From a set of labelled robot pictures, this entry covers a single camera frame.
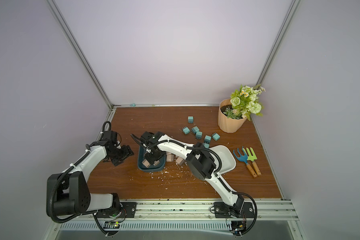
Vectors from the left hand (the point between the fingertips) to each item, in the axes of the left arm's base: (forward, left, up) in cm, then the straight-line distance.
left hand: (131, 154), depth 88 cm
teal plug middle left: (+21, -39, -3) cm, 45 cm away
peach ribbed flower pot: (+19, -61, +5) cm, 64 cm away
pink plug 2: (-6, -16, +1) cm, 17 cm away
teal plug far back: (+31, -36, -4) cm, 48 cm away
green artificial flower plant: (+23, -67, +22) cm, 74 cm away
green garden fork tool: (+1, -75, -6) cm, 76 cm away
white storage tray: (-3, -59, -3) cm, 59 cm away
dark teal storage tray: (-9, -15, +1) cm, 17 cm away
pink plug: (-5, -9, -2) cm, 11 cm away
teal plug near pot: (+16, -53, -4) cm, 56 cm away
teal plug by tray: (+16, -42, -3) cm, 45 cm away
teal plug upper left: (+21, -33, -3) cm, 39 cm away
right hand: (-2, -13, -2) cm, 14 cm away
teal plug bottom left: (+13, -48, -3) cm, 49 cm away
